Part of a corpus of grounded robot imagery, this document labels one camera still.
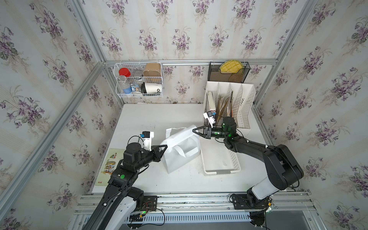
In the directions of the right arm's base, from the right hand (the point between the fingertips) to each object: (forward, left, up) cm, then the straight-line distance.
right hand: (195, 132), depth 77 cm
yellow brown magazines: (+16, -17, +2) cm, 24 cm away
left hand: (-11, +13, +1) cm, 17 cm away
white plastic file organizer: (+25, -24, +1) cm, 35 cm away
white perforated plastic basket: (-5, -15, -21) cm, 27 cm away
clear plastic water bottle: (+27, +43, +12) cm, 52 cm away
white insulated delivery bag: (-6, +6, -5) cm, 10 cm away
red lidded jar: (+38, +46, +13) cm, 62 cm away
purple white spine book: (+19, -10, +4) cm, 22 cm away
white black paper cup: (+30, +29, +6) cm, 42 cm away
